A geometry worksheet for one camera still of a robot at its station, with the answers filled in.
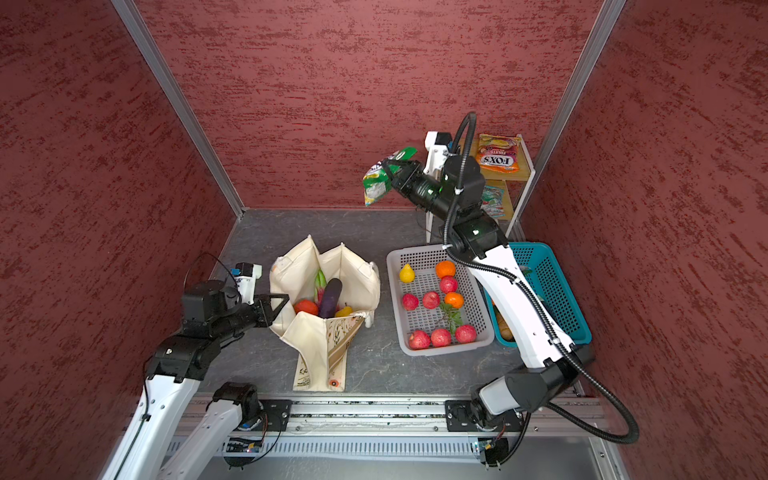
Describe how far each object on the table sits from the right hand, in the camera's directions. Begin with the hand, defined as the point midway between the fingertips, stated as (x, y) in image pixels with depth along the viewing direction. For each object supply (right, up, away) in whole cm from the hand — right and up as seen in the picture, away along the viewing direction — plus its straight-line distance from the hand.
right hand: (377, 175), depth 60 cm
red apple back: (+21, -28, +34) cm, 49 cm away
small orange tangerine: (+22, -32, +30) cm, 49 cm away
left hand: (-23, -30, +12) cm, 39 cm away
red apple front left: (+11, -42, +21) cm, 48 cm away
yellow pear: (+8, -25, +37) cm, 46 cm away
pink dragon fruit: (-19, -27, +29) cm, 44 cm away
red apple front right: (+24, -40, +23) cm, 52 cm away
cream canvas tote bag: (-15, -39, +12) cm, 44 cm away
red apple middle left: (+8, -33, +30) cm, 45 cm away
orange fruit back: (+21, -23, +37) cm, 48 cm away
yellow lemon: (-11, -35, +25) cm, 44 cm away
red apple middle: (+15, -32, +30) cm, 47 cm away
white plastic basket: (+14, -21, +40) cm, 47 cm away
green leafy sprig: (+23, -38, +31) cm, 54 cm away
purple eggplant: (-14, -30, +22) cm, 40 cm away
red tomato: (-20, -32, +19) cm, 42 cm away
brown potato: (+35, -39, +22) cm, 57 cm away
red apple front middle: (+17, -41, +22) cm, 49 cm away
